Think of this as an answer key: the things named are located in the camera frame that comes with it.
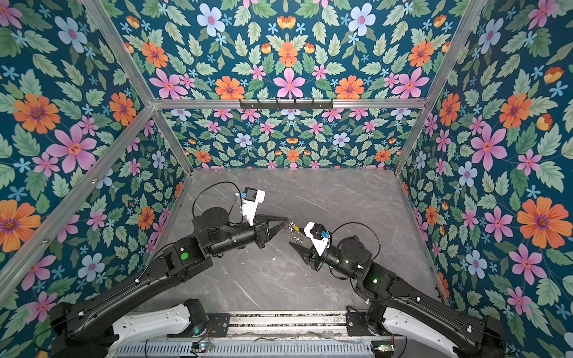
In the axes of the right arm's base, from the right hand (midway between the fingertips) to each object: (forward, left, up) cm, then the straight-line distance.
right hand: (297, 234), depth 64 cm
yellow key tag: (-1, 0, +5) cm, 5 cm away
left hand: (-2, +1, +11) cm, 11 cm away
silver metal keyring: (-2, 0, +4) cm, 4 cm away
